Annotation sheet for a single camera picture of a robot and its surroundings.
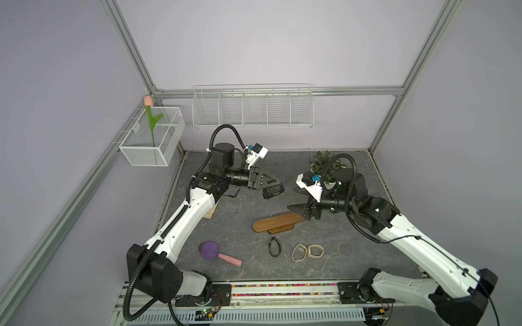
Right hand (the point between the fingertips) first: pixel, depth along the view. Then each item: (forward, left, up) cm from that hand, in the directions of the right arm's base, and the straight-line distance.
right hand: (292, 195), depth 66 cm
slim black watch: (-7, +7, -28) cm, 30 cm away
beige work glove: (+8, +36, -29) cm, 47 cm away
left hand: (+1, +5, +5) cm, 7 cm away
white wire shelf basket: (+57, -2, -4) cm, 58 cm away
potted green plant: (+24, -15, -13) cm, 32 cm away
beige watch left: (-10, -2, -30) cm, 32 cm away
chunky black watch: (0, +5, +4) cm, 7 cm away
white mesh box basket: (+28, +54, +1) cm, 61 cm away
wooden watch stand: (+1, +4, -24) cm, 24 cm away
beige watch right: (-7, -11, -30) cm, 32 cm away
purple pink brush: (-9, +33, -29) cm, 44 cm away
